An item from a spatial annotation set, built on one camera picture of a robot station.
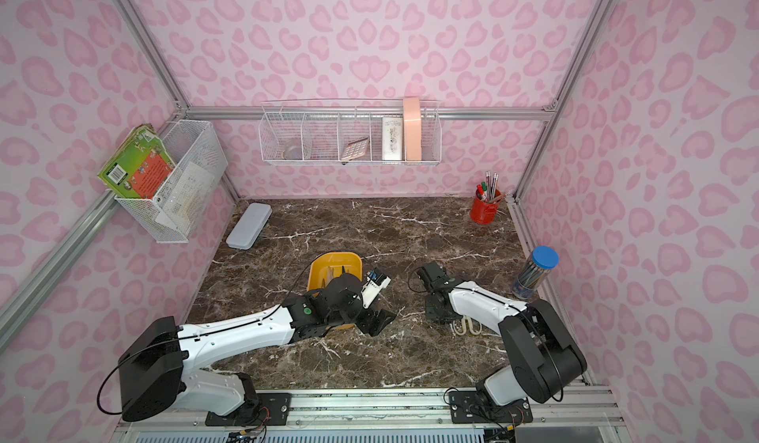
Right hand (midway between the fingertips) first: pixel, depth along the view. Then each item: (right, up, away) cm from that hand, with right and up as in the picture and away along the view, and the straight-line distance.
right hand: (439, 310), depth 91 cm
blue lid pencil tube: (+24, +14, -11) cm, 30 cm away
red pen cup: (+20, +31, +19) cm, 41 cm away
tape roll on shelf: (-46, +49, +3) cm, 67 cm away
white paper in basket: (-72, +33, -9) cm, 80 cm away
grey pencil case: (-67, +26, +20) cm, 75 cm away
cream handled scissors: (+7, -2, -4) cm, 8 cm away
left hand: (-16, +5, -13) cm, 21 cm away
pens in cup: (+20, +38, +17) cm, 46 cm away
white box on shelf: (-15, +53, +2) cm, 55 cm away
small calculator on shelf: (-26, +50, +3) cm, 57 cm away
